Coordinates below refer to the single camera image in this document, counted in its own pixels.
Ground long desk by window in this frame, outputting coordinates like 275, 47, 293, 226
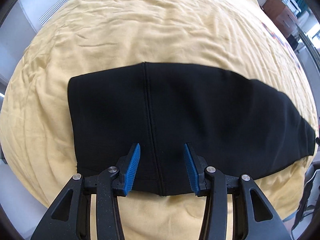
297, 26, 319, 72

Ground white wardrobe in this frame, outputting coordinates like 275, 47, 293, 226
0, 0, 93, 86

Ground black pants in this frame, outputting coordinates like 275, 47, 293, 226
67, 62, 316, 196

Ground black bag on floor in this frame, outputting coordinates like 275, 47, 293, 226
287, 34, 298, 50

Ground teal curtain right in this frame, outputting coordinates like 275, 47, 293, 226
295, 0, 310, 18

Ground wooden dresser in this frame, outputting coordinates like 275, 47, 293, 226
263, 0, 298, 38

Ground yellow dinosaur bed cover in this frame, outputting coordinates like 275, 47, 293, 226
1, 0, 319, 239

